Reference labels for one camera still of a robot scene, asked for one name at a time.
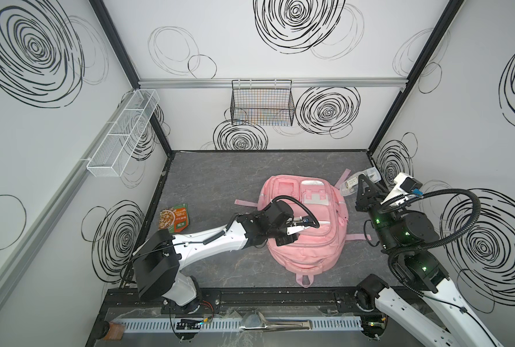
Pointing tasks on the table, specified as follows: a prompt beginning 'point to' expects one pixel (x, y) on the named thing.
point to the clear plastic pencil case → (350, 186)
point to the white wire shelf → (119, 142)
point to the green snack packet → (175, 218)
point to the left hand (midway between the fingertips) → (297, 225)
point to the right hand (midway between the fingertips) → (357, 176)
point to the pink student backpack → (317, 249)
